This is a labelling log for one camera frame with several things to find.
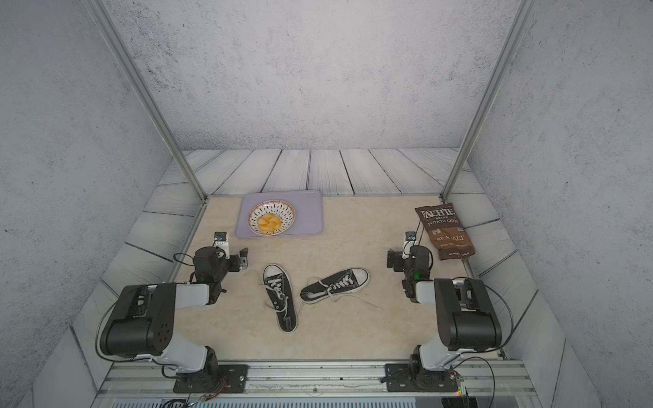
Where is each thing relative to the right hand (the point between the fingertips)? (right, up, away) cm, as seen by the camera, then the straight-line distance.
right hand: (406, 248), depth 95 cm
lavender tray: (-39, +17, +22) cm, 48 cm away
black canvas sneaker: (-45, -13, -8) cm, 48 cm away
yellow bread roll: (-54, +9, +13) cm, 56 cm away
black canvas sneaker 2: (-23, -11, -6) cm, 26 cm away
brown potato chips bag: (+19, +7, +12) cm, 24 cm away
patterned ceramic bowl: (-50, +15, +20) cm, 56 cm away
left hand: (-63, 0, 0) cm, 63 cm away
